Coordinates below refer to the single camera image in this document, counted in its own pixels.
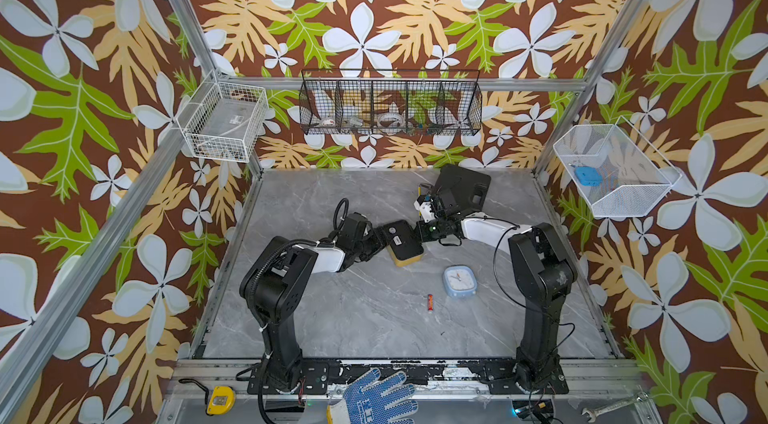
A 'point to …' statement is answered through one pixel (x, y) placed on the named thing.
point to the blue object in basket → (588, 176)
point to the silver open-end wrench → (595, 413)
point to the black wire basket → (390, 101)
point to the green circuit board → (537, 410)
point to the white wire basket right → (617, 171)
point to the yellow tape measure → (221, 401)
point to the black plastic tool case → (461, 191)
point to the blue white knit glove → (362, 405)
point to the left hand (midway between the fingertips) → (391, 235)
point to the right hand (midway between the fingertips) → (413, 233)
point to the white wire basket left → (224, 121)
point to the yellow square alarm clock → (402, 243)
